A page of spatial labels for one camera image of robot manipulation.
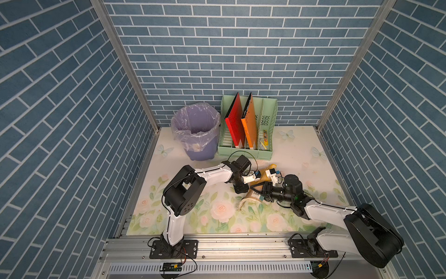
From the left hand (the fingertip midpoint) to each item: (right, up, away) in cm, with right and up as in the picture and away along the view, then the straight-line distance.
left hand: (247, 187), depth 92 cm
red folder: (-7, +35, -4) cm, 36 cm away
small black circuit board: (-34, -28, -20) cm, 48 cm away
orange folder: (0, +34, -5) cm, 35 cm away
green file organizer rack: (+12, +44, +13) cm, 47 cm away
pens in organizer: (+13, +24, +19) cm, 34 cm away
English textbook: (+2, +1, -17) cm, 17 cm away
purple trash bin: (-29, +33, +7) cm, 45 cm away
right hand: (+1, +2, -13) cm, 13 cm away
